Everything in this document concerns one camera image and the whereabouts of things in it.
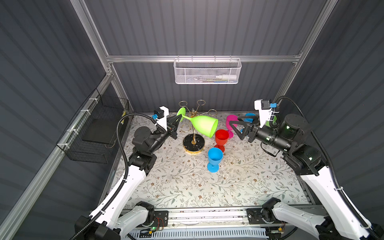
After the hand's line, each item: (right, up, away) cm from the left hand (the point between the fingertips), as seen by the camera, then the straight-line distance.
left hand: (181, 115), depth 64 cm
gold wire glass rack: (+5, -17, +35) cm, 40 cm away
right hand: (+21, -3, -9) cm, 23 cm away
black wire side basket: (-42, -9, +5) cm, 43 cm away
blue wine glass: (+18, -22, +21) cm, 35 cm away
